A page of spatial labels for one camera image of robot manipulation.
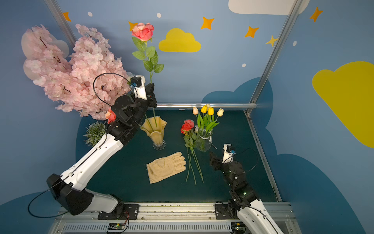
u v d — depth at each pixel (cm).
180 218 73
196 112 84
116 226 72
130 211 75
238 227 73
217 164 68
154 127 93
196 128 105
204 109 83
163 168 90
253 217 51
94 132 86
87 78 60
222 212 74
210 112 81
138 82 50
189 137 100
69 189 38
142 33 49
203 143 93
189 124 106
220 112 82
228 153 64
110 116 66
